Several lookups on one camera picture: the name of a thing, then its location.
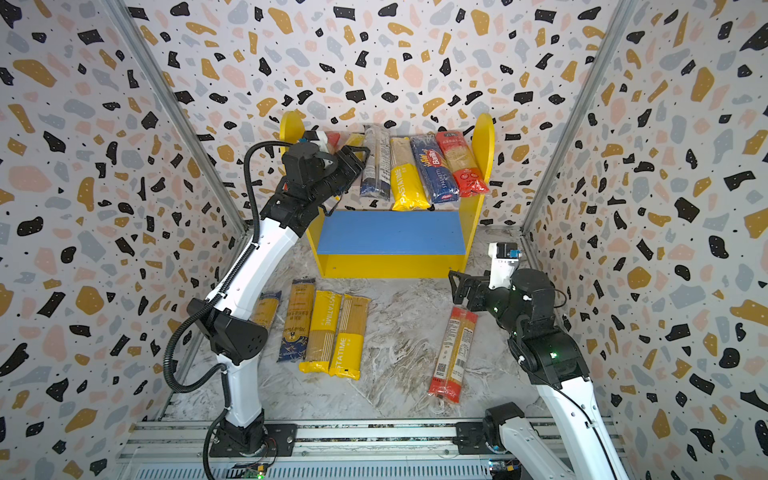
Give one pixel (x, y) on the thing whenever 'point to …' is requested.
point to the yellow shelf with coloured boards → (387, 244)
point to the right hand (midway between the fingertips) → (464, 268)
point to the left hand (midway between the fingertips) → (367, 146)
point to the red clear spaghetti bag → (449, 372)
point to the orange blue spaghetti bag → (296, 333)
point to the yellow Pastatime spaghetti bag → (323, 332)
